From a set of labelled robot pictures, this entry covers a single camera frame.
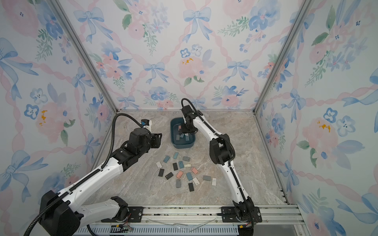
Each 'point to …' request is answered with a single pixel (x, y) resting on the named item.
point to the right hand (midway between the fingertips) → (186, 130)
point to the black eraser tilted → (169, 176)
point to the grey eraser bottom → (178, 183)
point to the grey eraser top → (186, 159)
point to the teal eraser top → (175, 155)
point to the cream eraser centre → (188, 165)
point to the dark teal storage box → (174, 123)
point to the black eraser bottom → (191, 187)
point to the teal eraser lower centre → (189, 176)
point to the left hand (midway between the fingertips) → (160, 133)
